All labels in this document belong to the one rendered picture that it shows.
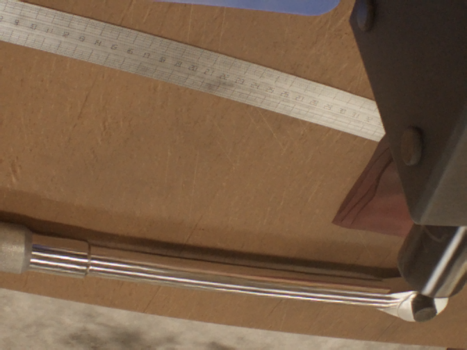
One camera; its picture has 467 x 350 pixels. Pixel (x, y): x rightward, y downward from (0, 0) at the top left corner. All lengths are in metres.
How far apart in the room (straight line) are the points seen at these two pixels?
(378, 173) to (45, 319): 1.01
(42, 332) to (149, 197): 0.99
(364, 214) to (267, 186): 0.07
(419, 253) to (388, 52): 0.04
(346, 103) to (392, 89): 0.45
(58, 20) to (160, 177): 0.15
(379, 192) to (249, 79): 0.13
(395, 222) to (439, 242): 0.51
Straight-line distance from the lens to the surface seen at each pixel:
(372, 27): 0.17
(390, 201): 0.66
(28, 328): 1.62
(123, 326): 1.61
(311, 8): 0.40
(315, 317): 0.78
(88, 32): 0.55
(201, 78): 0.58
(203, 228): 0.68
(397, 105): 0.16
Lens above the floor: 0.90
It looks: 42 degrees down
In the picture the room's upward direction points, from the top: 171 degrees clockwise
